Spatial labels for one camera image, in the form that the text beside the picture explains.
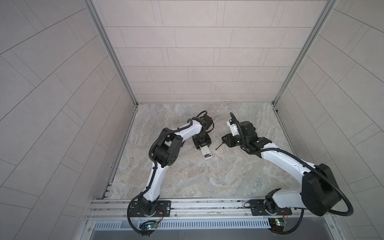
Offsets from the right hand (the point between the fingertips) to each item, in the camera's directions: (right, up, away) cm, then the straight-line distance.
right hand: (222, 138), depth 84 cm
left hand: (-6, -6, +10) cm, 13 cm away
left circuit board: (-35, -36, -19) cm, 53 cm away
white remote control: (-9, -9, +5) cm, 14 cm away
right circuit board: (+23, -37, -16) cm, 46 cm away
